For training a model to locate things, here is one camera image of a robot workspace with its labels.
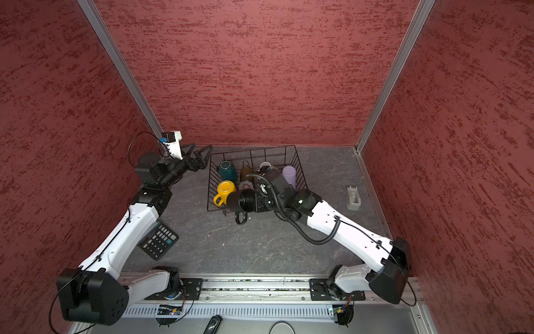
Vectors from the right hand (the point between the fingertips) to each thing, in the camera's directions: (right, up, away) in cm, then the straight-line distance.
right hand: (252, 205), depth 72 cm
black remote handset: (-12, -36, -8) cm, 39 cm away
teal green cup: (-14, +12, +23) cm, 30 cm away
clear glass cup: (-5, +6, +20) cm, 21 cm away
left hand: (-18, +20, +1) cm, 27 cm away
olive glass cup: (-6, +10, +28) cm, 30 cm away
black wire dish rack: (+10, +19, +45) cm, 50 cm away
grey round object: (+10, -40, -5) cm, 41 cm away
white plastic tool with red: (+46, -2, +25) cm, 52 cm away
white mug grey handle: (+4, +15, +25) cm, 30 cm away
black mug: (-1, +2, -4) cm, 5 cm away
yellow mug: (-14, +4, +16) cm, 22 cm away
